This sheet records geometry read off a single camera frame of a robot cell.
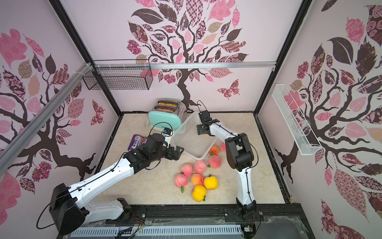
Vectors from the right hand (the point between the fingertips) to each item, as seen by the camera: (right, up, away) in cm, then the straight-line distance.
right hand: (206, 129), depth 102 cm
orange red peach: (+4, -13, -9) cm, 17 cm away
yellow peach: (+1, -28, -23) cm, 36 cm away
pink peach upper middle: (-5, -21, -18) cm, 28 cm away
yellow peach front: (-6, -33, -26) cm, 42 cm away
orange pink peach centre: (-6, -27, -22) cm, 35 cm away
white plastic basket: (-13, -8, +2) cm, 16 cm away
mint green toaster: (-25, +11, -7) cm, 28 cm away
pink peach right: (+4, -19, -15) cm, 24 cm away
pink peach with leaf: (-15, -27, -22) cm, 38 cm away
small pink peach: (+10, -11, -8) cm, 17 cm away
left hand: (-18, -11, -24) cm, 32 cm away
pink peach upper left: (-12, -22, -19) cm, 31 cm away
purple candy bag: (-48, -8, -1) cm, 49 cm away
